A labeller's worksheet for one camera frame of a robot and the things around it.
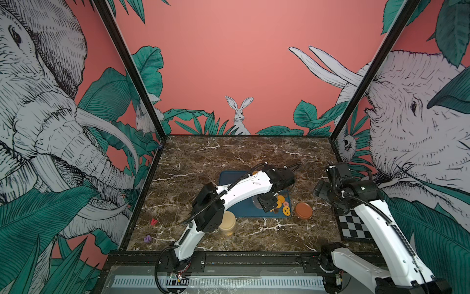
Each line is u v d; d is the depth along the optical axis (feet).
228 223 2.49
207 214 1.63
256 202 2.50
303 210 2.91
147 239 2.57
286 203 2.97
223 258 2.50
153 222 2.75
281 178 1.91
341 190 1.63
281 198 3.04
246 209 2.64
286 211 2.89
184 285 2.35
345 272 1.90
